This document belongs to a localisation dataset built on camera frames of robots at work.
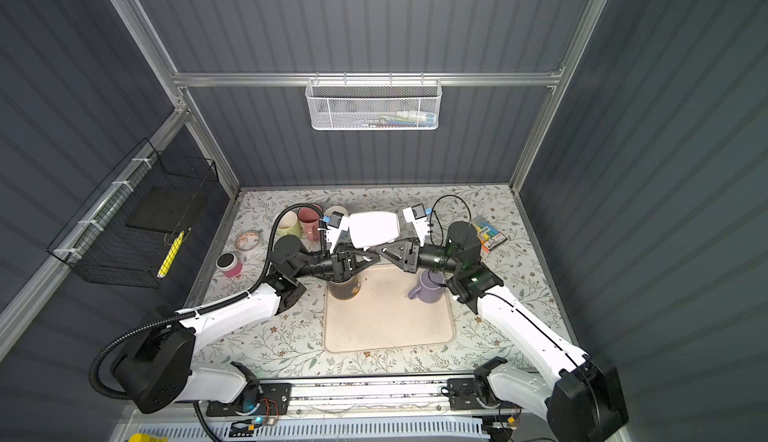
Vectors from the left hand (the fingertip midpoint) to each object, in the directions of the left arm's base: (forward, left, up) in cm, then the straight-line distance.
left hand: (380, 259), depth 67 cm
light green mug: (+32, +32, -25) cm, 51 cm away
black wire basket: (+11, +62, 0) cm, 63 cm away
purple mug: (+3, -14, -20) cm, 25 cm away
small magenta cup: (+16, +48, -24) cm, 56 cm away
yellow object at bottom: (-28, +52, -20) cm, 62 cm away
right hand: (0, 0, +1) cm, 1 cm away
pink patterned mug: (+28, +22, -18) cm, 40 cm away
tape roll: (+29, +47, -29) cm, 62 cm away
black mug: (+5, +11, -25) cm, 28 cm away
